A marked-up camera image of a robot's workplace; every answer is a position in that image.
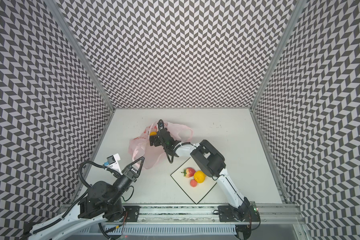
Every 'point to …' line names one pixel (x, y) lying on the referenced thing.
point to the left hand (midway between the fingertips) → (145, 160)
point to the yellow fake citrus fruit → (199, 176)
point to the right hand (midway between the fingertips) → (155, 138)
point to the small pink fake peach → (193, 183)
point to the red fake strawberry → (189, 172)
